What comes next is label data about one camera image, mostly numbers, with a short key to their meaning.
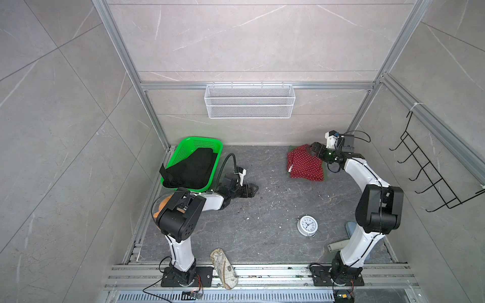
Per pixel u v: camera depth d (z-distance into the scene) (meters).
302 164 1.04
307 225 0.84
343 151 0.73
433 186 0.64
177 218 0.49
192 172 1.07
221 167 0.76
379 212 0.50
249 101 1.00
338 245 0.78
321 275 0.73
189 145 1.12
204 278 0.73
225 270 0.73
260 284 0.73
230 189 0.77
